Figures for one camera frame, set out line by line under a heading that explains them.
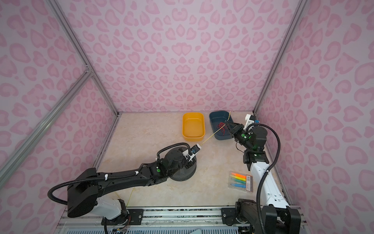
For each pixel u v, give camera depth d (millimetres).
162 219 733
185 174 819
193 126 1068
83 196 413
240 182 844
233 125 714
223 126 748
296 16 721
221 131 752
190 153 618
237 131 658
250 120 688
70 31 765
